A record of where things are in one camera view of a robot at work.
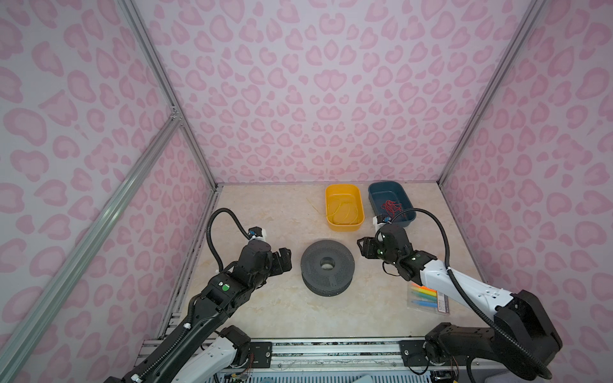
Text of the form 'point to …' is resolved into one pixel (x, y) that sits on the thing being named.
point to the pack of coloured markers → (427, 299)
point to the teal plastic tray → (389, 199)
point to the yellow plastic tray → (345, 207)
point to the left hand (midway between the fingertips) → (281, 251)
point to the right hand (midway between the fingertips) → (363, 240)
